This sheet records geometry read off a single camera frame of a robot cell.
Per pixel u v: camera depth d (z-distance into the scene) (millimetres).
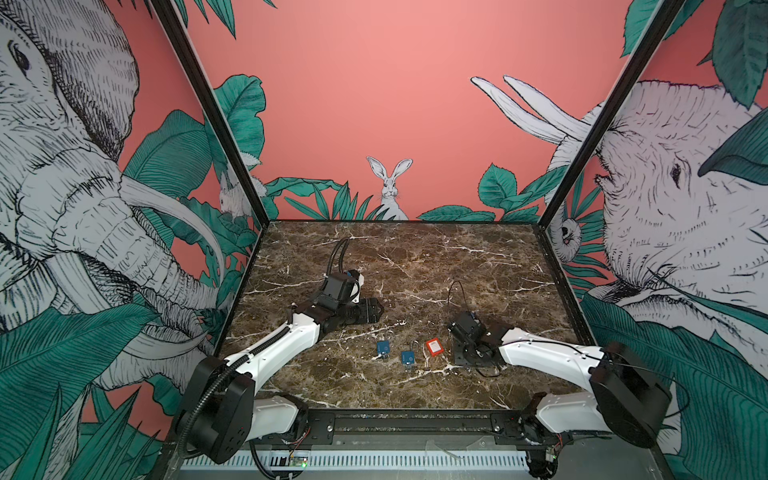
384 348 871
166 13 686
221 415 399
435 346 875
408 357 846
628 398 429
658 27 706
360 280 814
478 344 637
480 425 760
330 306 658
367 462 701
